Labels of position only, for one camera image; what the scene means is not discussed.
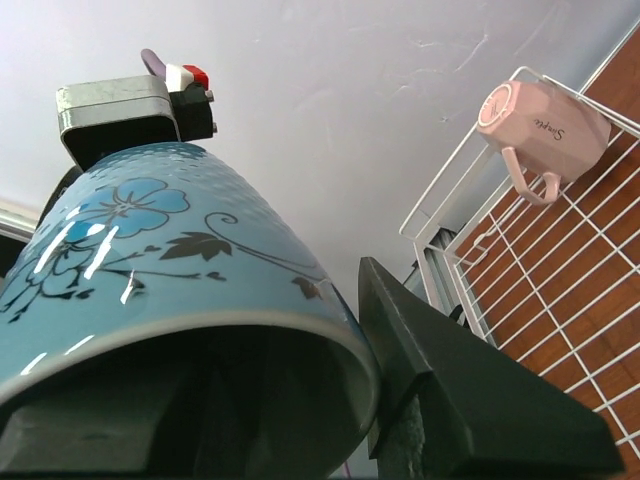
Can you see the pink faceted mug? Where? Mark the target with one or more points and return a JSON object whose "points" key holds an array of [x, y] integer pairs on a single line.
{"points": [[546, 137]]}

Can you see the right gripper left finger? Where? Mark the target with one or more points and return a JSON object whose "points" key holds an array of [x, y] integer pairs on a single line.
{"points": [[158, 407]]}

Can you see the white wire dish rack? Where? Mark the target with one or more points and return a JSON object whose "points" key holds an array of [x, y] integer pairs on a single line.
{"points": [[555, 287]]}

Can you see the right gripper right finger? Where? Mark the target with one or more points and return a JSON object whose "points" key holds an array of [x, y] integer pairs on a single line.
{"points": [[452, 404]]}

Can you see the blue floral mug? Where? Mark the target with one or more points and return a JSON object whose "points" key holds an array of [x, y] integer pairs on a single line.
{"points": [[166, 241]]}

